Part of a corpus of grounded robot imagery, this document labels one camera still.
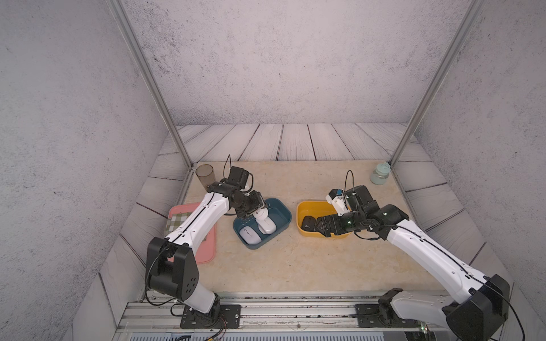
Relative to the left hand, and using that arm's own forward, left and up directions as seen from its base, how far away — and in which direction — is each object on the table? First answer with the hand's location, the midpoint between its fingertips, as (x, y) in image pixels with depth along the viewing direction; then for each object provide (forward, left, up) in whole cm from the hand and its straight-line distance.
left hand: (266, 208), depth 83 cm
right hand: (-9, -21, +2) cm, 23 cm away
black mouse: (+1, -18, -15) cm, 23 cm away
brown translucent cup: (+22, +29, -3) cm, 36 cm away
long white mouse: (+1, +1, -13) cm, 13 cm away
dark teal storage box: (+8, -5, -14) cm, 17 cm away
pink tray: (-9, +26, -19) cm, 33 cm away
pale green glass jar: (+25, -56, -10) cm, 62 cm away
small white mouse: (-4, +8, -14) cm, 17 cm away
